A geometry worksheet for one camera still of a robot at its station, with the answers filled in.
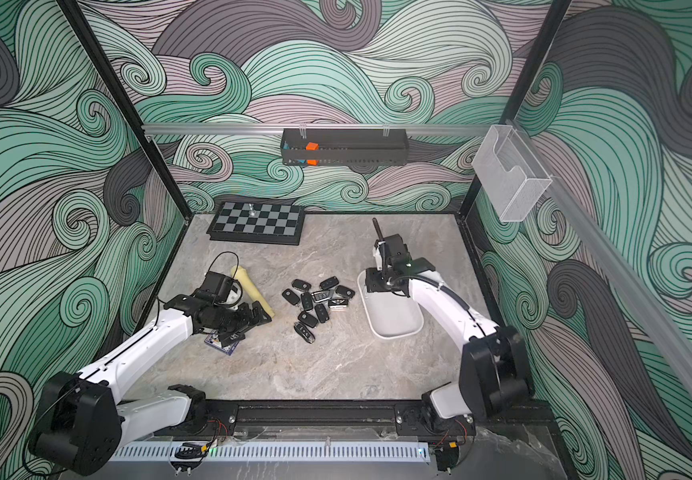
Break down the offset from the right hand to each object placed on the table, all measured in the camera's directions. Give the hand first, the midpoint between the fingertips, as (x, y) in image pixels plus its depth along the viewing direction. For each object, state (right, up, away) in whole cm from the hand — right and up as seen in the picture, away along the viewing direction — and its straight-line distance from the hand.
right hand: (378, 281), depth 86 cm
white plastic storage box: (+4, -11, +4) cm, 13 cm away
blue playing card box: (-49, -17, -1) cm, 52 cm away
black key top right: (-15, -3, +12) cm, 19 cm away
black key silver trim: (-22, -16, +1) cm, 27 cm away
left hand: (-34, -11, -5) cm, 36 cm away
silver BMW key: (-17, -6, +9) cm, 21 cm away
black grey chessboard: (-37, +18, +27) cm, 49 cm away
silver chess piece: (-46, +23, +28) cm, 58 cm away
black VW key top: (-24, -3, +12) cm, 27 cm away
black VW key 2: (-10, -5, +10) cm, 15 cm away
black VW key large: (-28, -6, +9) cm, 30 cm away
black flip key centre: (-22, -8, +8) cm, 25 cm away
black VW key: (-21, -12, +4) cm, 25 cm away
